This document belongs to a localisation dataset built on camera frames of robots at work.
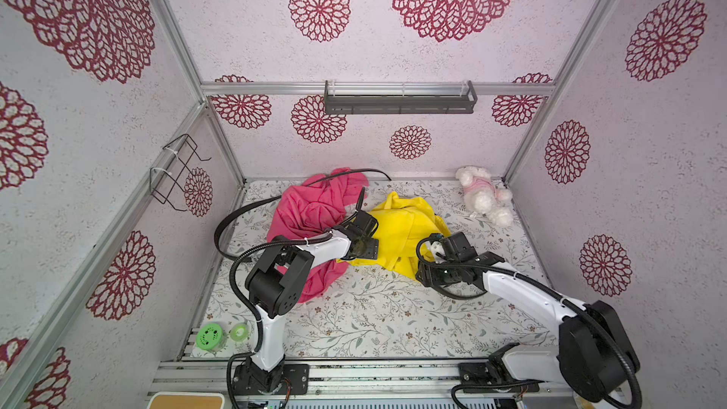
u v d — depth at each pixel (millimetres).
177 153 780
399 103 879
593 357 409
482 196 945
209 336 766
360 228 777
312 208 1048
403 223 939
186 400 661
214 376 760
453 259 676
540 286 502
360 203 842
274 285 508
